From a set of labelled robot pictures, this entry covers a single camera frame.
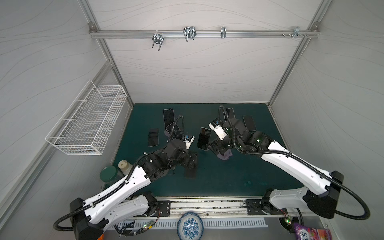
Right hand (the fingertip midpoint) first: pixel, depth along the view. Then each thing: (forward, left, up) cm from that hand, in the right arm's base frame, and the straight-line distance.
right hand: (215, 136), depth 73 cm
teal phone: (+8, +5, -16) cm, 19 cm away
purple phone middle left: (+13, +26, -12) cm, 31 cm away
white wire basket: (-3, +61, +8) cm, 62 cm away
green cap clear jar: (-18, +52, -12) cm, 56 cm away
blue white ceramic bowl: (-35, +11, -23) cm, 44 cm away
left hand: (-5, +11, -4) cm, 13 cm away
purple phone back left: (+22, +29, -10) cm, 38 cm away
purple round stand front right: (0, -8, -21) cm, 23 cm away
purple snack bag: (-34, -41, -22) cm, 58 cm away
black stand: (-10, +13, -24) cm, 29 cm away
